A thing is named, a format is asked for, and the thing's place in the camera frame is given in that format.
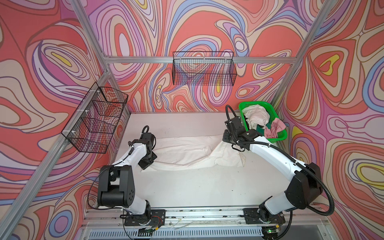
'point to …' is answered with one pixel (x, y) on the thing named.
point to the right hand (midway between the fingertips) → (229, 138)
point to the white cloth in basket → (256, 114)
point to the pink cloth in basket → (276, 126)
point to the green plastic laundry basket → (272, 115)
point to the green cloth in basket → (260, 129)
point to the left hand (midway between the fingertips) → (152, 161)
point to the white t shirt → (186, 152)
